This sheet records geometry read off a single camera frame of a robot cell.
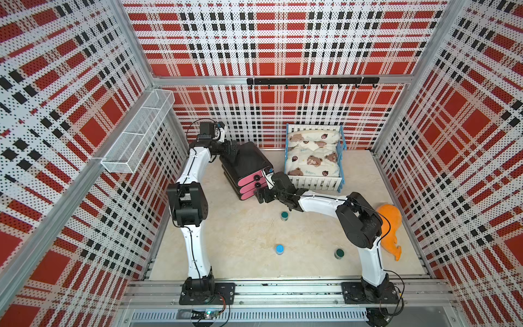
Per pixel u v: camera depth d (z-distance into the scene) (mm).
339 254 802
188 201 590
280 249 820
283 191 737
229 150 885
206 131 766
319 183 987
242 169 945
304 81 885
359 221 531
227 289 747
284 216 912
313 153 1077
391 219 847
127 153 924
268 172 835
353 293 727
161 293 753
